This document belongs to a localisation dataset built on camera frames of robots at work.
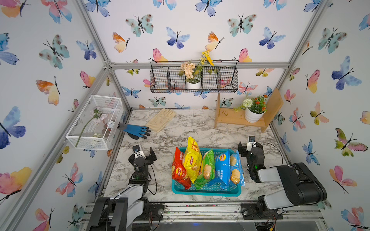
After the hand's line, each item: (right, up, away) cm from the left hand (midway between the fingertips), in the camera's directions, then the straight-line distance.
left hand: (144, 148), depth 87 cm
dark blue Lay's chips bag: (+43, -7, -19) cm, 47 cm away
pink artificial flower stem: (-20, +19, -12) cm, 30 cm away
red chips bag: (+22, -9, -17) cm, 29 cm away
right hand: (+65, +4, +4) cm, 65 cm away
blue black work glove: (-13, +9, +18) cm, 23 cm away
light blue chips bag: (+49, -9, -18) cm, 53 cm away
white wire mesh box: (-20, +13, -15) cm, 28 cm away
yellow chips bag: (+28, -1, -20) cm, 35 cm away
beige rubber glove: (+5, +18, +27) cm, 33 cm away
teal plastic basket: (+50, -22, -7) cm, 55 cm away
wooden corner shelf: (+61, +20, +19) cm, 67 cm away
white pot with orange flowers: (+71, +25, +10) cm, 76 cm away
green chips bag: (+36, -8, -17) cm, 40 cm away
